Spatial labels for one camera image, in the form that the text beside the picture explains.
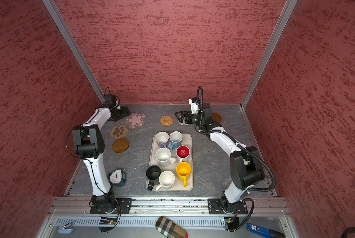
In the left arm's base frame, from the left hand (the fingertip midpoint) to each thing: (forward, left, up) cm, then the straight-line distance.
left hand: (126, 116), depth 103 cm
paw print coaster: (-9, +5, -8) cm, 13 cm away
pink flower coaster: (+2, -4, -8) cm, 9 cm away
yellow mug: (-36, -41, -7) cm, 55 cm away
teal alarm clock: (-41, -5, -4) cm, 42 cm away
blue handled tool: (-64, -78, -4) cm, 101 cm away
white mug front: (-41, -32, -6) cm, 53 cm away
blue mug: (-16, -36, -3) cm, 40 cm away
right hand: (-11, -38, +14) cm, 42 cm away
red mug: (-24, -41, -6) cm, 48 cm away
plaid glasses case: (-64, -35, -4) cm, 73 cm away
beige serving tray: (-28, -35, -2) cm, 44 cm away
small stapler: (-64, +13, -6) cm, 66 cm away
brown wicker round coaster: (+2, -28, -8) cm, 29 cm away
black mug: (-38, -24, -5) cm, 45 cm away
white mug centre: (-27, -28, -7) cm, 39 cm away
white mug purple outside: (-15, -27, -5) cm, 31 cm away
